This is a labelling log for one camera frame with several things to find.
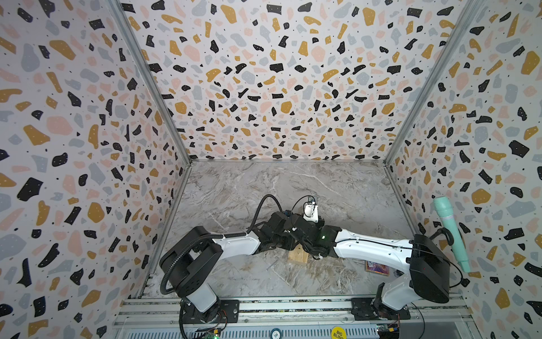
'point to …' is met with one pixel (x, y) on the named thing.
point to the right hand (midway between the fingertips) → (306, 216)
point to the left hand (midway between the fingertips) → (301, 240)
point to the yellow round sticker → (339, 332)
